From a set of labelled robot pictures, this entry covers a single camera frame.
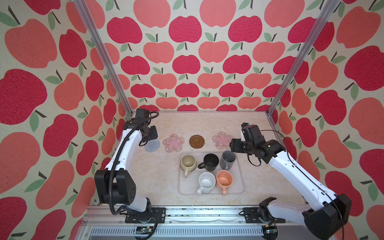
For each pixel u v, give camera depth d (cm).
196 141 103
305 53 86
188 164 90
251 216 73
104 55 87
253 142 58
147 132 71
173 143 102
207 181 84
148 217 68
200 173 80
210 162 91
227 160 91
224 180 84
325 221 44
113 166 43
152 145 101
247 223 73
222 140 105
